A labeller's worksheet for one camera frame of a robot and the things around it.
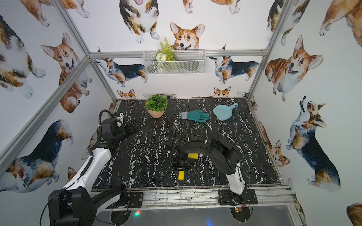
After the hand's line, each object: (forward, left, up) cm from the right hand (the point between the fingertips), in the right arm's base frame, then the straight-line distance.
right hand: (178, 174), depth 81 cm
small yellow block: (0, -2, -1) cm, 2 cm away
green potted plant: (+41, +16, +15) cm, 46 cm away
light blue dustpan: (+48, -33, -3) cm, 58 cm away
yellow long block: (+10, -9, +2) cm, 14 cm away
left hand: (+25, +23, +18) cm, 38 cm away
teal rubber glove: (+44, -12, -1) cm, 46 cm away
